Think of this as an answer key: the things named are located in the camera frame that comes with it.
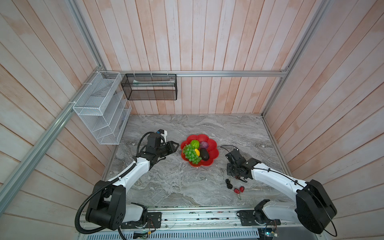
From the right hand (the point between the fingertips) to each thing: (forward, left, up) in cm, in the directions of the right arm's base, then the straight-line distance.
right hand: (231, 168), depth 88 cm
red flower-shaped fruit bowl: (+11, +10, +1) cm, 15 cm away
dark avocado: (+8, +16, +3) cm, 18 cm away
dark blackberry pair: (-9, +2, -2) cm, 10 cm away
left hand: (+7, +32, +11) cm, 35 cm away
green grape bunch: (+7, +24, +4) cm, 25 cm away
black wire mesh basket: (+51, +54, +23) cm, 78 cm away
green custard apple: (+15, +22, +4) cm, 27 cm away
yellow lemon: (+10, +20, +2) cm, 23 cm away
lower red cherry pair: (-12, -3, -2) cm, 13 cm away
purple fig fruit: (+16, +16, +1) cm, 23 cm away
